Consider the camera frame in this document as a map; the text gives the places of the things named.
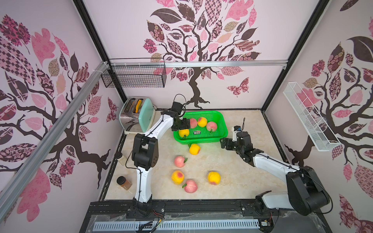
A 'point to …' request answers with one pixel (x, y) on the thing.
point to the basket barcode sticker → (197, 132)
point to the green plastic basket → (206, 136)
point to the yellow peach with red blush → (202, 122)
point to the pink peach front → (191, 187)
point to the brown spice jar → (122, 181)
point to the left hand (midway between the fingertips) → (183, 128)
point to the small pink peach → (211, 125)
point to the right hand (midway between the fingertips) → (225, 141)
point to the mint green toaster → (137, 115)
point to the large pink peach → (193, 123)
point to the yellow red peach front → (178, 177)
